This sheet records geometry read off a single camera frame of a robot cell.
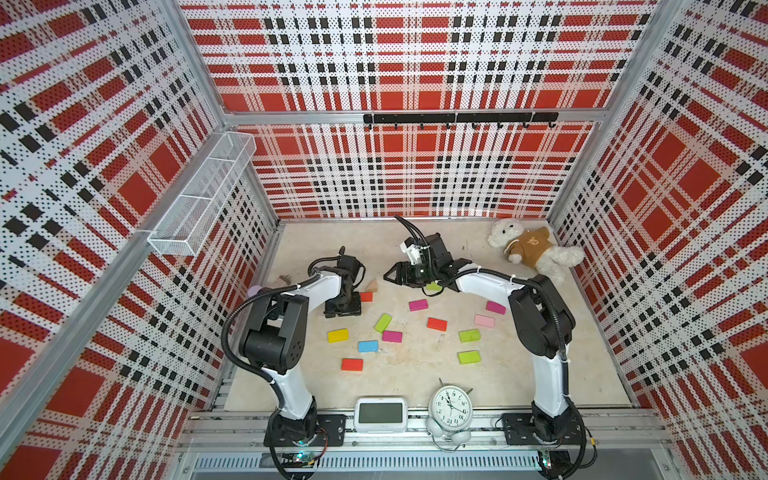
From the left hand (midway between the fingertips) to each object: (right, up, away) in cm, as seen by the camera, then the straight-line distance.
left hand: (350, 311), depth 95 cm
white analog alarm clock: (+29, -20, -22) cm, 41 cm away
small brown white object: (-24, +10, +7) cm, 27 cm away
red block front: (+2, -13, -10) cm, 17 cm away
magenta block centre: (+22, +2, +1) cm, 22 cm away
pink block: (+43, -3, -2) cm, 43 cm away
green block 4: (+36, -12, -9) cm, 39 cm away
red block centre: (+29, -4, -2) cm, 29 cm away
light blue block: (+6, -9, -6) cm, 13 cm away
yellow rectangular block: (-3, -6, -5) cm, 8 cm away
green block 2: (+11, -3, -2) cm, 11 cm away
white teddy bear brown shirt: (+63, +20, +7) cm, 66 cm away
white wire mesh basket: (-50, +28, -4) cm, 58 cm away
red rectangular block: (+5, +4, +5) cm, 8 cm away
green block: (+25, +10, -17) cm, 32 cm away
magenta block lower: (+14, -7, -4) cm, 16 cm away
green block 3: (+37, -6, -5) cm, 38 cm away
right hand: (+14, +11, -4) cm, 19 cm away
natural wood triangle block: (+6, +7, +6) cm, 12 cm away
